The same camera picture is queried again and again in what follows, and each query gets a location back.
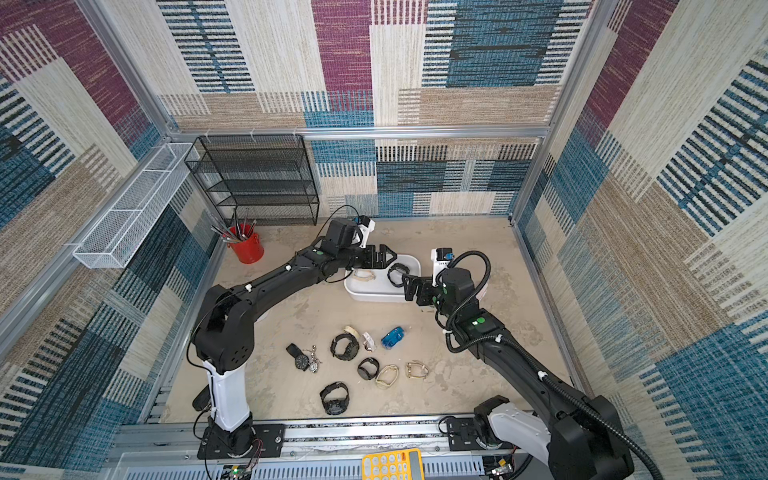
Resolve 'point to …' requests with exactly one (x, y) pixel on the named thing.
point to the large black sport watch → (351, 349)
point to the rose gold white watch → (369, 343)
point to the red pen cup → (250, 250)
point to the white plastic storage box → (372, 285)
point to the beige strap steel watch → (351, 330)
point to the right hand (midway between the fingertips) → (421, 280)
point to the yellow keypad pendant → (393, 465)
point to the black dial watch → (301, 360)
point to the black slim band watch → (368, 368)
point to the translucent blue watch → (392, 338)
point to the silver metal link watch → (313, 367)
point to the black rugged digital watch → (401, 268)
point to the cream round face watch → (363, 275)
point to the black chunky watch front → (335, 398)
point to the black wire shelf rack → (263, 178)
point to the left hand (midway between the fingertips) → (389, 256)
